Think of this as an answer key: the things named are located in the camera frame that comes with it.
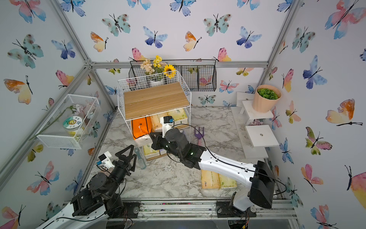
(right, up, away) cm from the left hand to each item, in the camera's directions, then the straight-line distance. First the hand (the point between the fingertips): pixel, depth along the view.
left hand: (136, 150), depth 65 cm
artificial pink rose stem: (-35, +20, +10) cm, 41 cm away
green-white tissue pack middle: (+18, +17, +11) cm, 27 cm away
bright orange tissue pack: (+1, +11, +4) cm, 11 cm away
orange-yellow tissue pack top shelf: (+36, -19, +14) cm, 43 cm away
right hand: (+6, +8, 0) cm, 10 cm away
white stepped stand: (+63, +6, +20) cm, 67 cm away
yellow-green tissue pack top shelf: (+44, -20, +14) cm, 50 cm away
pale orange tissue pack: (+7, +13, +10) cm, 18 cm away
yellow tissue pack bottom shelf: (0, -6, +23) cm, 24 cm away
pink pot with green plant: (+65, +26, +12) cm, 71 cm away
